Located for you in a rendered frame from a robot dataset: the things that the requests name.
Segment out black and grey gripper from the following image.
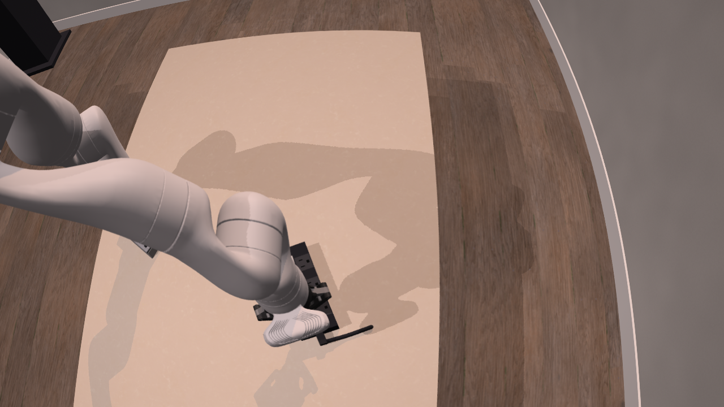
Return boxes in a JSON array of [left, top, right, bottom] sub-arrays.
[[253, 282, 332, 321]]

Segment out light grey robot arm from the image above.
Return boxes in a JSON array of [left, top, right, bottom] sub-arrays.
[[0, 53, 330, 347]]

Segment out black power strip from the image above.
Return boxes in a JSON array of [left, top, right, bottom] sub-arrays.
[[290, 241, 373, 346]]

